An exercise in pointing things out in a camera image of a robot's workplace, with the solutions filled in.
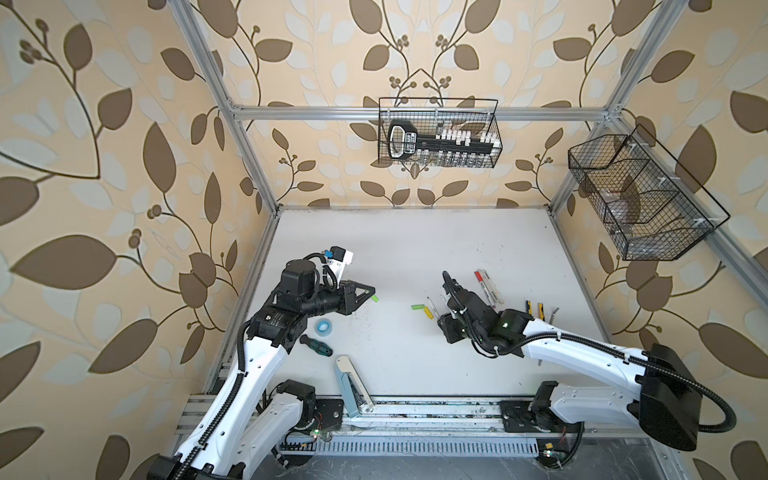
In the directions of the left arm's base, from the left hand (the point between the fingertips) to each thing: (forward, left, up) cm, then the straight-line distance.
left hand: (374, 290), depth 69 cm
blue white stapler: (-19, +4, -22) cm, 29 cm away
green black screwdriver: (-6, +18, -24) cm, 30 cm away
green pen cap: (-1, 0, -3) cm, 3 cm away
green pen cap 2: (+8, -12, -25) cm, 29 cm away
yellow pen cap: (+7, -15, -26) cm, 31 cm away
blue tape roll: (+1, +17, -25) cm, 30 cm away
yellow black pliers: (+7, -50, -23) cm, 56 cm away
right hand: (-1, -18, -16) cm, 24 cm away
